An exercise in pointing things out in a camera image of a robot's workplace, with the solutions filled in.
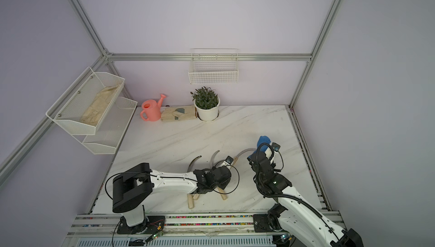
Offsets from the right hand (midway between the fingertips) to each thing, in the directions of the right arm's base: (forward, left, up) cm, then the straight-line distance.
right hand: (261, 155), depth 82 cm
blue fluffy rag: (+6, -1, +6) cm, 8 cm away
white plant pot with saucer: (+34, +29, -7) cm, 45 cm away
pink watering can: (+35, +63, -1) cm, 72 cm away
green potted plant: (+36, +29, +6) cm, 47 cm away
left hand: (-6, +18, -9) cm, 21 cm away
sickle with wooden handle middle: (-17, +18, -11) cm, 27 cm away
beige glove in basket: (+13, +78, +19) cm, 81 cm away
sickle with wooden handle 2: (+4, +11, -10) cm, 16 cm away
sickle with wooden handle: (-16, +35, -10) cm, 40 cm away
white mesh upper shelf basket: (+16, +82, +21) cm, 86 cm away
